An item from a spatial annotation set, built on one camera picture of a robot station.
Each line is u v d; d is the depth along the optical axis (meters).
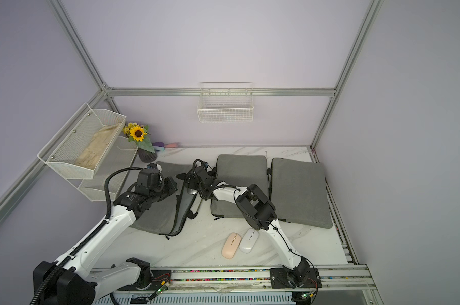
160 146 1.19
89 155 0.76
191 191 0.98
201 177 0.78
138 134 0.96
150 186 0.61
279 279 0.73
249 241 0.82
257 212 0.58
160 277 0.74
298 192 1.00
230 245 0.80
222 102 1.05
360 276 0.76
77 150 0.76
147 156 1.10
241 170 1.07
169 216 0.84
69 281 0.37
